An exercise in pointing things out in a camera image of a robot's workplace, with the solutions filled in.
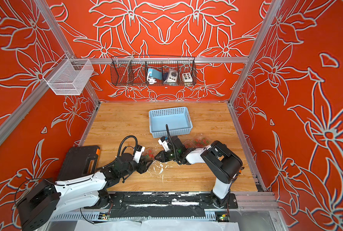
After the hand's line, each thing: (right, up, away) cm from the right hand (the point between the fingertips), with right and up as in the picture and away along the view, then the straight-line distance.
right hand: (153, 159), depth 84 cm
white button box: (+22, +52, +11) cm, 57 cm away
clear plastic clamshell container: (+30, +9, +11) cm, 33 cm away
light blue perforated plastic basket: (+16, +23, +24) cm, 37 cm away
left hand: (-2, +1, -2) cm, 2 cm away
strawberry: (-2, +1, +4) cm, 5 cm away
